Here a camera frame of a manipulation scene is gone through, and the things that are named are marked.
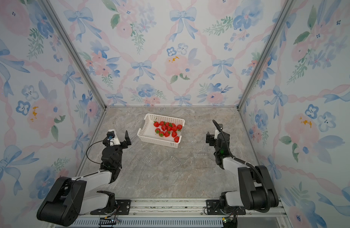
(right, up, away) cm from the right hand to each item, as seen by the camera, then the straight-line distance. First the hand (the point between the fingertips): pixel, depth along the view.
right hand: (217, 131), depth 91 cm
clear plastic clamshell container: (-28, -20, -1) cm, 35 cm away
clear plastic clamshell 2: (-44, -18, 0) cm, 48 cm away
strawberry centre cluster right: (-31, +1, +13) cm, 33 cm away
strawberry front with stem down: (-37, -2, +10) cm, 38 cm away
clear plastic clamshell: (-10, -19, +2) cm, 21 cm away
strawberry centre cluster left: (-35, +2, +13) cm, 38 cm away
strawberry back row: (-33, +4, +15) cm, 37 cm away
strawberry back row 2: (-29, +4, +14) cm, 33 cm away
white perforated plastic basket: (-45, +6, +19) cm, 49 cm away
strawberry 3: (-33, -3, +10) cm, 35 cm away
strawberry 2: (-40, 0, +11) cm, 41 cm away
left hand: (-59, 0, -7) cm, 60 cm away
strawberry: (-24, +2, +13) cm, 27 cm away
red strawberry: (-28, -3, +10) cm, 30 cm away
